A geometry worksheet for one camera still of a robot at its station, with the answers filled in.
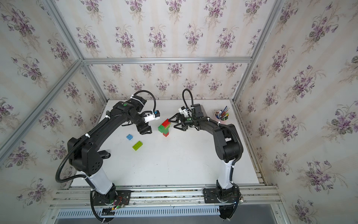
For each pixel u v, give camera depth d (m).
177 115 0.82
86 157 0.44
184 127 0.86
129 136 0.96
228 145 0.51
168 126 0.92
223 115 0.98
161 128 0.88
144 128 0.72
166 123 0.90
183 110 0.89
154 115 0.73
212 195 0.73
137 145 0.92
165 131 0.91
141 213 0.76
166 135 0.98
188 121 0.82
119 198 0.73
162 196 0.75
